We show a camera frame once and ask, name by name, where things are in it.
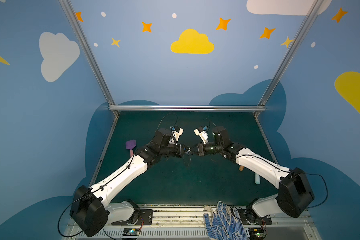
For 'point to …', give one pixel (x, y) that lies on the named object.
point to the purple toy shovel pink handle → (130, 144)
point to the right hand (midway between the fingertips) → (190, 148)
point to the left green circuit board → (131, 232)
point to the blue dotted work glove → (226, 225)
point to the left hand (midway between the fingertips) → (190, 149)
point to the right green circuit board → (256, 233)
